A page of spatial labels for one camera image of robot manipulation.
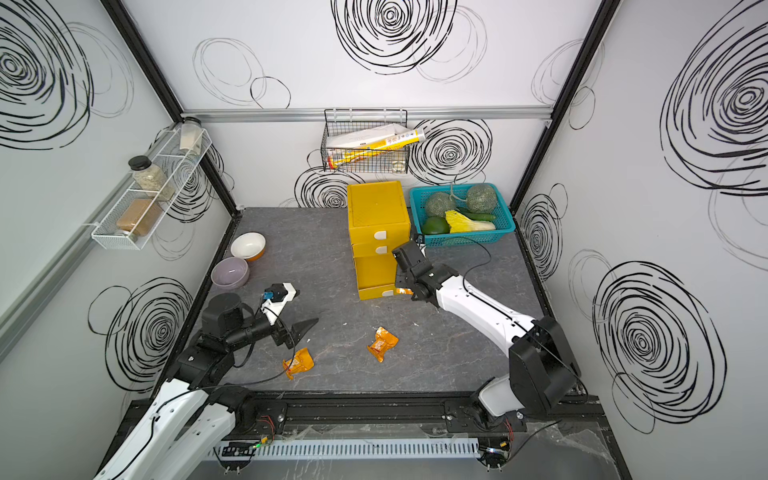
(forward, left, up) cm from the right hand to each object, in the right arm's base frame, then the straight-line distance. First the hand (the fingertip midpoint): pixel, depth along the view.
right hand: (407, 272), depth 85 cm
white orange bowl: (+16, +56, -10) cm, 59 cm away
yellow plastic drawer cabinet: (+11, +9, +8) cm, 16 cm away
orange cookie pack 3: (-4, +1, -3) cm, 5 cm away
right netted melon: (+33, -27, -2) cm, 43 cm away
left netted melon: (+32, -12, -4) cm, 35 cm away
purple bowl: (+5, +59, -11) cm, 60 cm away
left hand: (-14, +26, +6) cm, 30 cm away
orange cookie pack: (-22, +29, -12) cm, 39 cm away
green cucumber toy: (+29, -26, -7) cm, 39 cm away
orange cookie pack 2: (-15, +6, -13) cm, 21 cm away
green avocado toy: (+24, -10, -7) cm, 27 cm away
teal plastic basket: (+40, -6, -6) cm, 41 cm away
